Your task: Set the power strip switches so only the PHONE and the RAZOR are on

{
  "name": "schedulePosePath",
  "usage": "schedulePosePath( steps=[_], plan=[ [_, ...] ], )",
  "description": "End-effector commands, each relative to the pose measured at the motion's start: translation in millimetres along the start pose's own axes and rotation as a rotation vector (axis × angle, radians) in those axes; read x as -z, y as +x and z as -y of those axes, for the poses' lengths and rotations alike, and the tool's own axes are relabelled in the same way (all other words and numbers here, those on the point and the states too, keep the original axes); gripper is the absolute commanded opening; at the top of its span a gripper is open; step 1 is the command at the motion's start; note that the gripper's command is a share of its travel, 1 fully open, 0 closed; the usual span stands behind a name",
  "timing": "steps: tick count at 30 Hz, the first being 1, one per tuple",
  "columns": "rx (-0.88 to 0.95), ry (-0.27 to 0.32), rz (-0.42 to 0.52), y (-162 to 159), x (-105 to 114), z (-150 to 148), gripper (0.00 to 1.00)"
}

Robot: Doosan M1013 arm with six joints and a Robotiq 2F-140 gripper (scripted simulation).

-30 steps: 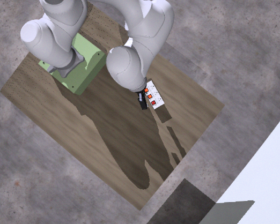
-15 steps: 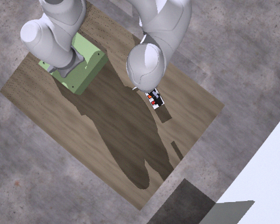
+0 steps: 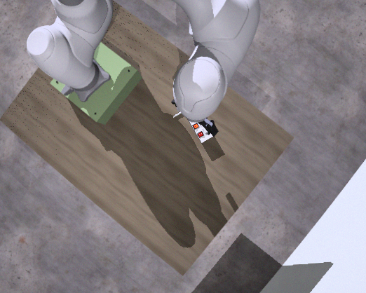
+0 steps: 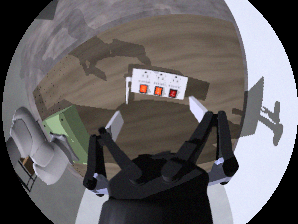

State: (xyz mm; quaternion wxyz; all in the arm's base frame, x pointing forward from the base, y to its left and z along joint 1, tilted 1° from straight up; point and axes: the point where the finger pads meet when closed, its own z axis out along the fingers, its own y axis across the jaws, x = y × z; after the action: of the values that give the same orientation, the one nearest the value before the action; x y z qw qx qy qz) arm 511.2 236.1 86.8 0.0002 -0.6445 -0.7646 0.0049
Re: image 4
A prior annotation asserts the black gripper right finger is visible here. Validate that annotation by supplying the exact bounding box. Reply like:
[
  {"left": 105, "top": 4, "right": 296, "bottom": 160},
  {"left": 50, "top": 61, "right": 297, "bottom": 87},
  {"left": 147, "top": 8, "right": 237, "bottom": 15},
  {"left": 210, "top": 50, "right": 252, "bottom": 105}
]
[{"left": 161, "top": 96, "right": 239, "bottom": 186}]

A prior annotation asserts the white power strip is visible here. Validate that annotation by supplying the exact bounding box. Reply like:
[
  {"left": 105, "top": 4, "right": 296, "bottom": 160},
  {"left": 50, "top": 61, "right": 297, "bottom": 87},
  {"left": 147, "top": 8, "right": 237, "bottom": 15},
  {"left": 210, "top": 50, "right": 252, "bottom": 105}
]
[{"left": 126, "top": 68, "right": 188, "bottom": 104}]

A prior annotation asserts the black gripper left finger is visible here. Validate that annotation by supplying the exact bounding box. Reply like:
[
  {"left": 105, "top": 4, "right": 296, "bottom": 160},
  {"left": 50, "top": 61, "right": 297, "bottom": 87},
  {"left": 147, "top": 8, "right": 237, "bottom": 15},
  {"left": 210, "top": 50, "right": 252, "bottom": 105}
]
[{"left": 83, "top": 111, "right": 145, "bottom": 197}]

